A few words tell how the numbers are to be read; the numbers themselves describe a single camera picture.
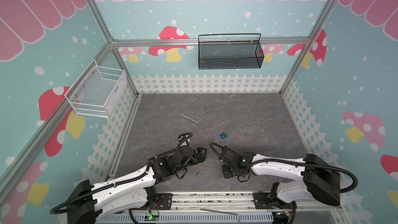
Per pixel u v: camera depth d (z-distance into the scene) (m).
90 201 0.41
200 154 0.69
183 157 0.57
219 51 0.97
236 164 0.64
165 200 0.74
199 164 0.70
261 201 0.74
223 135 0.96
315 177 0.42
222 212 0.72
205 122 1.03
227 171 0.73
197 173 0.83
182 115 1.06
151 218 0.73
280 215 0.73
